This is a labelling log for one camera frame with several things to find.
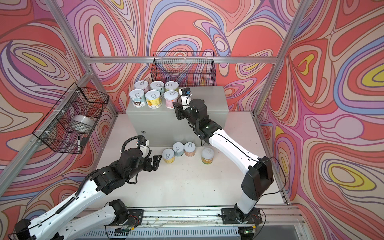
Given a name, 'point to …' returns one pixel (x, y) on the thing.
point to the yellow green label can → (207, 155)
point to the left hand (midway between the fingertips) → (156, 154)
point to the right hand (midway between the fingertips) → (178, 104)
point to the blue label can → (178, 147)
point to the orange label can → (189, 149)
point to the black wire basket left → (71, 125)
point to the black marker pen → (79, 149)
